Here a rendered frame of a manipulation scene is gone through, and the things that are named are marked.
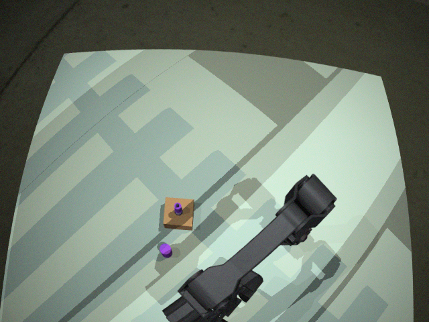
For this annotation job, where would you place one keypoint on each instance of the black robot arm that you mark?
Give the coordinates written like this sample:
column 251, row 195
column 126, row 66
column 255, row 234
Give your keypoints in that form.
column 307, row 203

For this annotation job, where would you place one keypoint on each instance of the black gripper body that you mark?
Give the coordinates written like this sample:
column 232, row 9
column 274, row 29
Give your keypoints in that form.
column 251, row 281

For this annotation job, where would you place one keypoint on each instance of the tan square block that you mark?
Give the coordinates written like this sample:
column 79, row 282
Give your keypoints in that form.
column 183, row 221

